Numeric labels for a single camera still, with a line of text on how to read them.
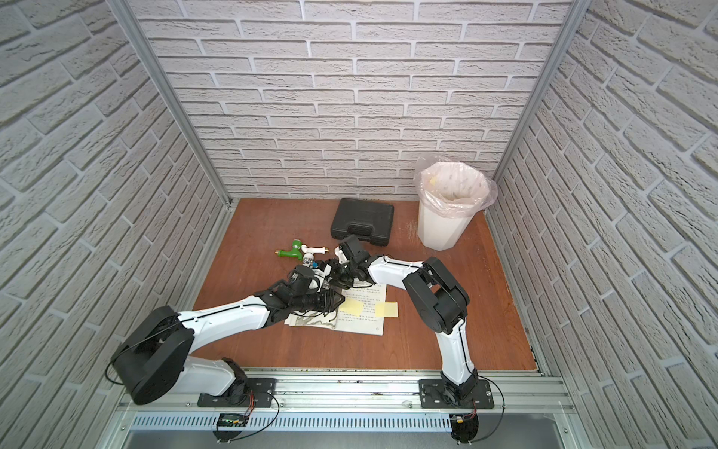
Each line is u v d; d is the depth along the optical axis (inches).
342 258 34.0
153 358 16.7
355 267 29.4
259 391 29.2
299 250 39.8
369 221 41.1
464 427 27.8
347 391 29.9
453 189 39.6
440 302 20.6
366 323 34.2
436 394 29.0
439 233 37.4
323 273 31.1
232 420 28.1
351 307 35.2
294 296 26.6
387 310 35.3
